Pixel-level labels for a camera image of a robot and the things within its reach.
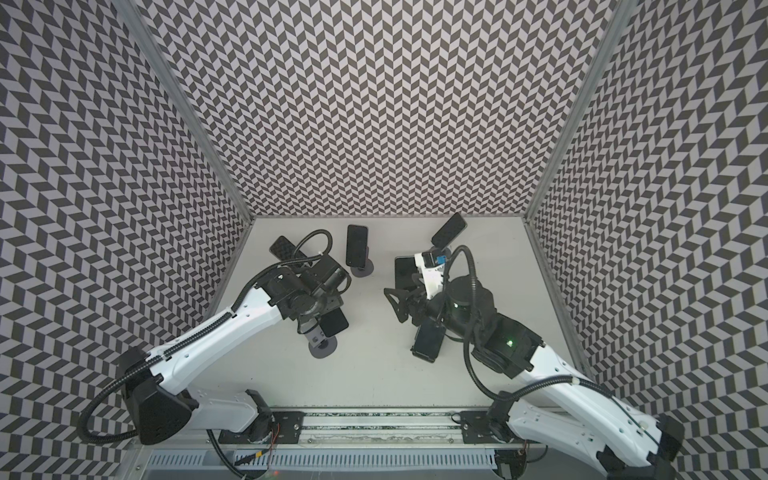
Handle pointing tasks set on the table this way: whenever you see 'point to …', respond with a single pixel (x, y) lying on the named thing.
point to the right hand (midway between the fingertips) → (400, 295)
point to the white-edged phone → (333, 322)
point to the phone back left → (283, 249)
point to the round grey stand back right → (445, 252)
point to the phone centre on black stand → (404, 268)
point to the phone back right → (452, 229)
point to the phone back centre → (357, 245)
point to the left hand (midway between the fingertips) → (327, 305)
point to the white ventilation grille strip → (323, 460)
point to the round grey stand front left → (325, 349)
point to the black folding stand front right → (427, 343)
